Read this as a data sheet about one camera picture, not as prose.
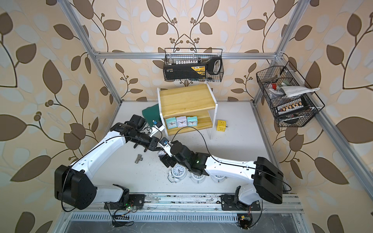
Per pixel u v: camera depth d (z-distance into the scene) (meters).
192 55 0.89
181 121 0.84
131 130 0.58
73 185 0.40
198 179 0.79
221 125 0.99
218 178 0.79
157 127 0.72
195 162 0.55
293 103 0.67
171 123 0.83
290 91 0.63
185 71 0.83
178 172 0.81
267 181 0.41
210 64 0.84
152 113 1.08
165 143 0.63
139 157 0.91
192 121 0.84
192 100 0.77
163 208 0.74
